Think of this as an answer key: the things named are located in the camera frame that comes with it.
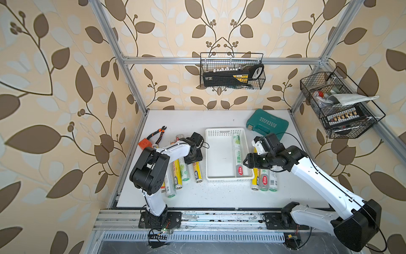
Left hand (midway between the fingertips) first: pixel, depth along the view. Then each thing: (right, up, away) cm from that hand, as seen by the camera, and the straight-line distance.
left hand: (198, 158), depth 94 cm
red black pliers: (-27, +17, +15) cm, 35 cm away
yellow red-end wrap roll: (-18, -13, -12) cm, 25 cm away
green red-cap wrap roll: (+36, -9, -10) cm, 38 cm away
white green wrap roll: (+23, 0, -3) cm, 24 cm away
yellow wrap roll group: (+31, -9, -11) cm, 34 cm away
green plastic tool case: (+44, +22, +14) cm, 51 cm away
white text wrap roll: (+40, -9, -11) cm, 43 cm away
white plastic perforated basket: (+13, 0, +3) cm, 13 cm away
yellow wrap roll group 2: (0, -6, -7) cm, 9 cm away
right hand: (+26, +1, -16) cm, 31 cm away
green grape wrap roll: (-8, -4, -6) cm, 10 cm away
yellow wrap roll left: (-11, -7, -7) cm, 15 cm away
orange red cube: (-34, +9, +3) cm, 35 cm away
